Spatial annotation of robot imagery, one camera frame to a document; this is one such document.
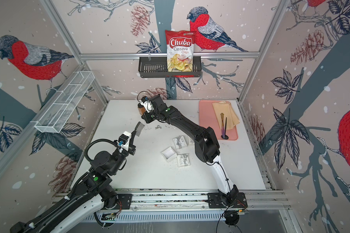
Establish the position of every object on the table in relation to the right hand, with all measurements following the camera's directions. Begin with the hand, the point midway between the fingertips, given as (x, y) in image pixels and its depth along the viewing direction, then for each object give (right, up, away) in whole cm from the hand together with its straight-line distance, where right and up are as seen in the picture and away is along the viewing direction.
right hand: (141, 116), depth 87 cm
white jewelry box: (+17, -24, +3) cm, 30 cm away
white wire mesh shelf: (-40, +1, -15) cm, 43 cm away
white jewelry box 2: (+24, -17, +5) cm, 30 cm away
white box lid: (+26, -26, -1) cm, 37 cm away
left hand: (+2, -6, -18) cm, 19 cm away
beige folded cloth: (+61, +6, +28) cm, 68 cm away
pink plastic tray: (+46, -2, +24) cm, 52 cm away
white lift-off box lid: (+30, -17, +6) cm, 35 cm away
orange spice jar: (-5, +5, +20) cm, 21 cm away
